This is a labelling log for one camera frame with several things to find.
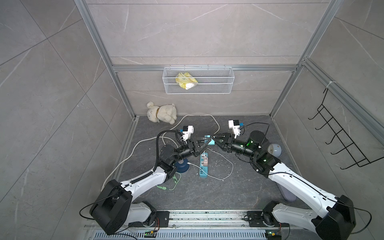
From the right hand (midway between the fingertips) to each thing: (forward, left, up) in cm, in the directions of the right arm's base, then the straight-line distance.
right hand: (212, 139), depth 64 cm
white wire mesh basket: (+52, -4, -4) cm, 53 cm away
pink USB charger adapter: (+2, +2, -26) cm, 26 cm away
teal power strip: (-3, +4, -30) cm, 31 cm away
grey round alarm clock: (+10, -42, -26) cm, 50 cm away
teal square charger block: (-2, 0, 0) cm, 2 cm away
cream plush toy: (+40, +29, -23) cm, 55 cm away
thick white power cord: (+2, +18, +1) cm, 18 cm away
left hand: (-2, +1, +1) cm, 2 cm away
